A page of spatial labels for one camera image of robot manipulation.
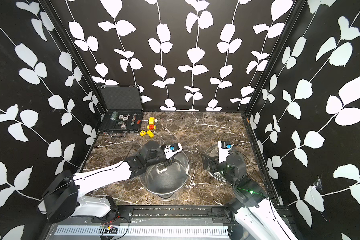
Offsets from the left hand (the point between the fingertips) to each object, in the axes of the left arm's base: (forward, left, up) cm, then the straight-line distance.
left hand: (180, 148), depth 77 cm
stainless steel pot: (-10, +9, -20) cm, 24 cm away
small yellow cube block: (+24, +27, -17) cm, 40 cm away
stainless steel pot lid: (+10, -22, -21) cm, 32 cm away
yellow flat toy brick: (+24, +21, -19) cm, 37 cm away
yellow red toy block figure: (+31, +20, -15) cm, 40 cm away
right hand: (-4, -13, +4) cm, 15 cm away
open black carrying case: (+43, +44, -16) cm, 63 cm away
